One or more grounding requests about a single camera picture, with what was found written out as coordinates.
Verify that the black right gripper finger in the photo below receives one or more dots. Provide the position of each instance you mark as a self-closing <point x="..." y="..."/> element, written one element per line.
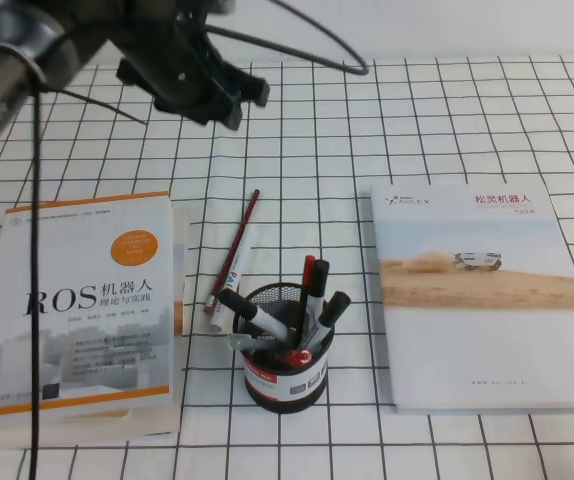
<point x="249" y="88"/>

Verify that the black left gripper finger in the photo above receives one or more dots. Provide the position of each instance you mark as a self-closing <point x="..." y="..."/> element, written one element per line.
<point x="224" y="109"/>

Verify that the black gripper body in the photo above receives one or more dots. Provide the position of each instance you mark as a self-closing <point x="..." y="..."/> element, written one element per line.
<point x="166" y="53"/>

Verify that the dark red pencil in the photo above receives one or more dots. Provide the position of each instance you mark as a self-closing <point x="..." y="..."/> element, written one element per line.
<point x="221" y="278"/>

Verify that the black mesh pen holder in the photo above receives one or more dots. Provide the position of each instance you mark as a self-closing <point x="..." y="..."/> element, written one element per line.
<point x="273" y="385"/>

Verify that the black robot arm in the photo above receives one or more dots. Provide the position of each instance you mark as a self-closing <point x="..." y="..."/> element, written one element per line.
<point x="50" y="42"/>

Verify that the checkered white tablecloth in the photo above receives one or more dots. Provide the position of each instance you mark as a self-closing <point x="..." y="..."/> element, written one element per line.
<point x="313" y="153"/>

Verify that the white paint marker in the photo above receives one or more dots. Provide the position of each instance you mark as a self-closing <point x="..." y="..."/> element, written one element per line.
<point x="237" y="269"/>

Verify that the black cap marker upright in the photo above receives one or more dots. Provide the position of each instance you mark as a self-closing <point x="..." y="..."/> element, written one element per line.
<point x="316" y="293"/>

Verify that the ROS robotics textbook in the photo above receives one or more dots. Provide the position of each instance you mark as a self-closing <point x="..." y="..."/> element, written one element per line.
<point x="86" y="296"/>

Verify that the black cap marker right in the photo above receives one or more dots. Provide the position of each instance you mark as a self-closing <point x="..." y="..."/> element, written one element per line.
<point x="325" y="322"/>

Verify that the red cap marker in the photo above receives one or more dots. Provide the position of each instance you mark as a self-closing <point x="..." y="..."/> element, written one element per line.
<point x="292" y="358"/>

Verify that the AgileX product brochure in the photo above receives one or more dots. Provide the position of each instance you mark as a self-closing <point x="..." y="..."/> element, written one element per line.
<point x="477" y="288"/>

